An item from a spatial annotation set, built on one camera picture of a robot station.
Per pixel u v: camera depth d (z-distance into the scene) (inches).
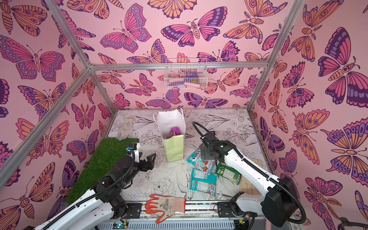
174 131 34.8
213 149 23.4
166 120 35.5
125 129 42.0
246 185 32.0
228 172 32.7
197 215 28.8
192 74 37.3
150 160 27.0
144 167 25.9
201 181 31.6
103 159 36.2
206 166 34.2
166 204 29.3
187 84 33.7
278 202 15.1
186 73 37.6
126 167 21.4
